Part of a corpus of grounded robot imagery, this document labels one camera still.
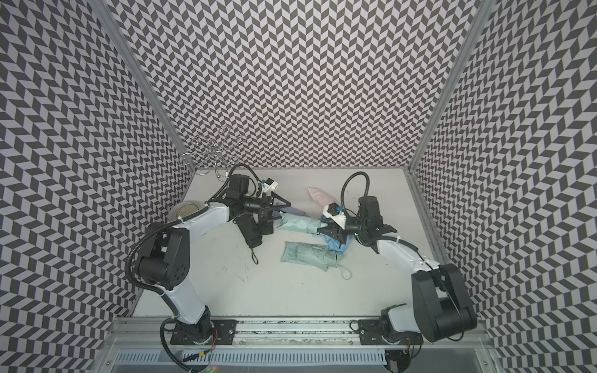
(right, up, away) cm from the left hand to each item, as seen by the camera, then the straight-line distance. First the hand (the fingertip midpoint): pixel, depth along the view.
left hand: (287, 212), depth 80 cm
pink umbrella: (+12, +5, +22) cm, 25 cm away
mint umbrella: (+4, -3, -3) cm, 6 cm away
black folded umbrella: (-16, -9, +13) cm, 23 cm away
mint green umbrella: (+10, -16, +4) cm, 20 cm away
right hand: (+12, -6, +1) cm, 13 cm away
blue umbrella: (+18, -14, +9) cm, 24 cm away
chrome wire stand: (-26, +20, +2) cm, 33 cm away
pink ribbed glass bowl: (-50, -1, +23) cm, 55 cm away
